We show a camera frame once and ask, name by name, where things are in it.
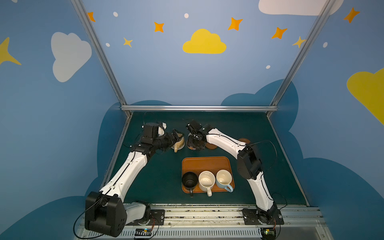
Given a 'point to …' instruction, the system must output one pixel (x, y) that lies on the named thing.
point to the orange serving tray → (197, 164)
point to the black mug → (189, 180)
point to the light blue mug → (223, 180)
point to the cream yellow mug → (179, 145)
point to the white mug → (206, 180)
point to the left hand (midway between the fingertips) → (179, 136)
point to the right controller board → (268, 233)
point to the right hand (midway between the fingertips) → (192, 144)
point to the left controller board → (143, 232)
